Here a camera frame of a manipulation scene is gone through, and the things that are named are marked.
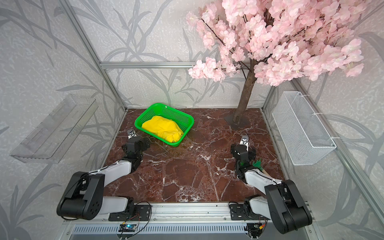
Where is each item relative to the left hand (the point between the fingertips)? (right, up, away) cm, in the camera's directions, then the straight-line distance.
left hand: (137, 138), depth 91 cm
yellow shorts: (+16, +5, +8) cm, 19 cm away
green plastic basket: (+27, +11, +17) cm, 34 cm away
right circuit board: (+64, -40, -22) cm, 79 cm away
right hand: (+65, -3, -1) cm, 65 cm away
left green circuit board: (+4, -40, -20) cm, 45 cm away
